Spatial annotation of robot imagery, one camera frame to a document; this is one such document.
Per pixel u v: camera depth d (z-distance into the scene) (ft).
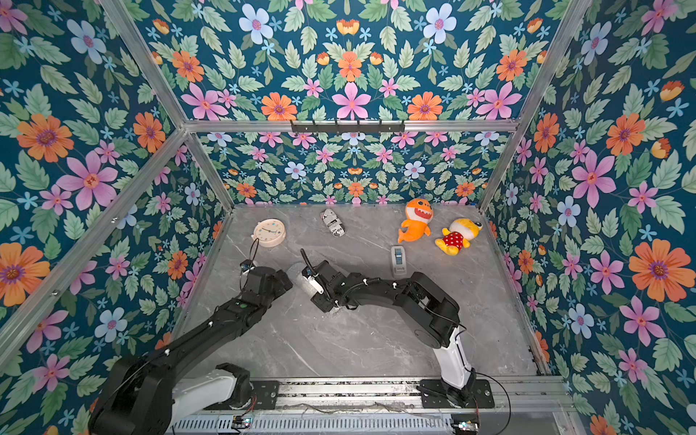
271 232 3.54
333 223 3.60
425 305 1.82
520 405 2.44
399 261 3.23
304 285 2.98
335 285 2.31
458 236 3.34
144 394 1.32
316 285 2.64
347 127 3.04
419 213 3.54
